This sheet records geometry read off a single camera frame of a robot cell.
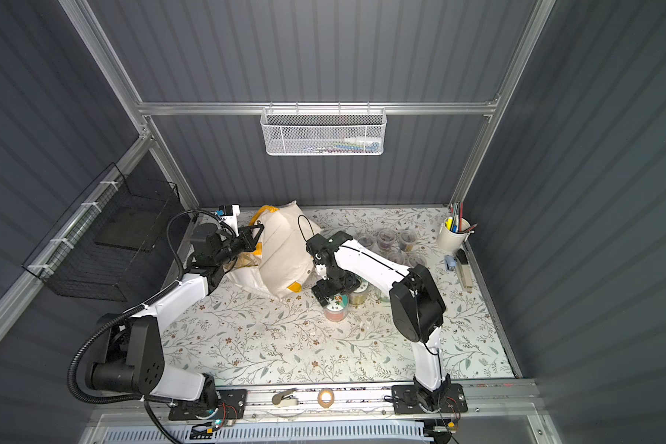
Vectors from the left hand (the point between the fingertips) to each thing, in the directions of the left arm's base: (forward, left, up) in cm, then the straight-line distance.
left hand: (265, 227), depth 83 cm
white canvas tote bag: (+1, -1, -20) cm, 20 cm away
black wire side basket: (-11, +41, +4) cm, 43 cm away
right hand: (-16, -22, -15) cm, 31 cm away
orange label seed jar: (+9, -40, -17) cm, 45 cm away
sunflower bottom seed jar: (-14, -29, -18) cm, 37 cm away
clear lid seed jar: (+10, -49, -18) cm, 53 cm away
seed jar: (-20, -22, -15) cm, 33 cm away
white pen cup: (+11, -66, -15) cm, 68 cm away
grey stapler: (-4, -67, -19) cm, 70 cm away
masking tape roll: (-44, -19, -24) cm, 53 cm away
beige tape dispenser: (-42, -7, -23) cm, 48 cm away
